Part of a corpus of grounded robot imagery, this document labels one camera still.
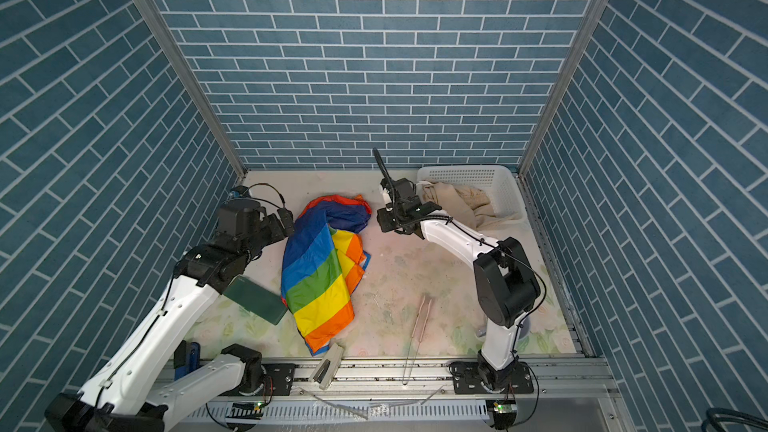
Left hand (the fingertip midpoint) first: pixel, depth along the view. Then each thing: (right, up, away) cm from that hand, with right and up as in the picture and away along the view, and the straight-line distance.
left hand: (281, 217), depth 76 cm
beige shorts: (+55, +3, +29) cm, 63 cm away
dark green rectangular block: (-11, -24, +10) cm, 28 cm away
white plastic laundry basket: (+67, +11, +35) cm, 77 cm away
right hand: (+25, +1, +15) cm, 30 cm away
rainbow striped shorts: (+8, -14, +9) cm, 18 cm away
